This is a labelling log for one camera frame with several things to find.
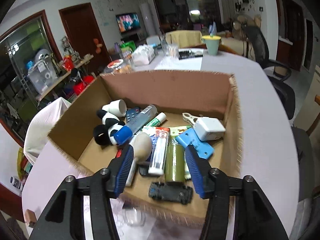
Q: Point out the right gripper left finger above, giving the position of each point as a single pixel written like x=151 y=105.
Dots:
x=63 y=216

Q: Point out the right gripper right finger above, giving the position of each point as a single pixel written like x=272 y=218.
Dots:
x=255 y=217

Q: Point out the blue capped clear tube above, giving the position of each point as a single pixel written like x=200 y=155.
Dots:
x=131 y=128

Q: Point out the beige seashell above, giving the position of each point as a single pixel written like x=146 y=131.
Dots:
x=142 y=147

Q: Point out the white floral table mat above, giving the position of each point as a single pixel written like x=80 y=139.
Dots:
x=124 y=231

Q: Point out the black toy car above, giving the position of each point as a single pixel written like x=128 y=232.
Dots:
x=170 y=193

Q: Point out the white covered chair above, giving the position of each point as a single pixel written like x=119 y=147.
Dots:
x=39 y=127

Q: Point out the black white plush toy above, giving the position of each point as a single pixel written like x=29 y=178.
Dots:
x=104 y=133

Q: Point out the white power adapter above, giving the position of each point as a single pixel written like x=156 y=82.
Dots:
x=208 y=129

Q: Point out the green cylinder roll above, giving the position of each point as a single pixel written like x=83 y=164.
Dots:
x=174 y=165

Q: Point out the cream plastic clip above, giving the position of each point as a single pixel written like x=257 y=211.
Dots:
x=189 y=118

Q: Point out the white paper cup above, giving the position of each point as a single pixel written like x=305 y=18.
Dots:
x=117 y=108

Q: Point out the white red toothpaste box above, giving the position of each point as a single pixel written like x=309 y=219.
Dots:
x=159 y=137

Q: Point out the blue calculator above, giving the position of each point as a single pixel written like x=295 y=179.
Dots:
x=132 y=113

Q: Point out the white green tube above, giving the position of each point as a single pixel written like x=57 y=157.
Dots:
x=157 y=121

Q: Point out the brown cardboard box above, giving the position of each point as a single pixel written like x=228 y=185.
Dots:
x=173 y=92

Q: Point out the black office chair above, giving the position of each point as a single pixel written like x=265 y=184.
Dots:
x=261 y=51

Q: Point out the green cup yellow lid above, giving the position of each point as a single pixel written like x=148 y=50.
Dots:
x=212 y=43

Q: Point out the white tissue pack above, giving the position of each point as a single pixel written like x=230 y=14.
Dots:
x=143 y=55

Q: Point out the dark red door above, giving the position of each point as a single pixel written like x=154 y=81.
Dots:
x=84 y=35

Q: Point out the television screen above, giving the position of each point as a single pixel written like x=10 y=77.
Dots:
x=128 y=22

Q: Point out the blue plastic bracket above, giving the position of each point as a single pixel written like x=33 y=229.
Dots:
x=189 y=137

